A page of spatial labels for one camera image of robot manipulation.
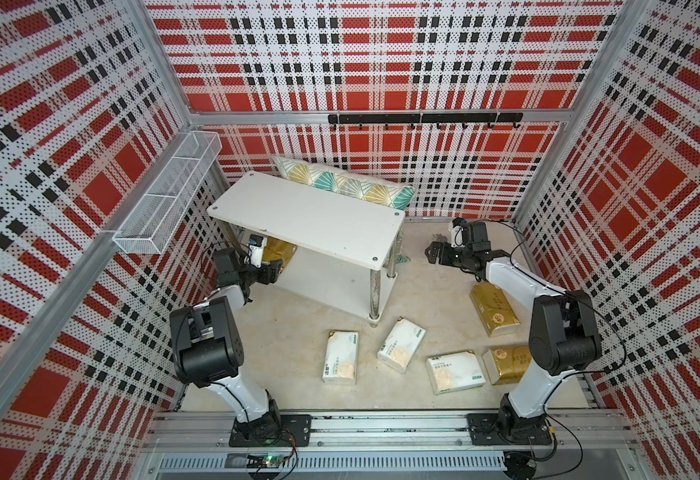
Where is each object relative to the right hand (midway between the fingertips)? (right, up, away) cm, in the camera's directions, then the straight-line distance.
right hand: (441, 251), depth 94 cm
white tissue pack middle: (-14, -26, -12) cm, 32 cm away
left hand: (-54, -2, +2) cm, 54 cm away
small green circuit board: (-48, -49, -25) cm, 73 cm away
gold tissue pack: (-53, +1, -1) cm, 53 cm away
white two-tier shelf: (-31, +1, -25) cm, 40 cm away
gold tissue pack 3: (+13, -30, -17) cm, 37 cm away
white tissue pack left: (-31, -29, -14) cm, 45 cm away
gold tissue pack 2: (+14, -18, -6) cm, 23 cm away
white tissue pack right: (-1, -32, -16) cm, 36 cm away
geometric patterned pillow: (-34, +21, -12) cm, 42 cm away
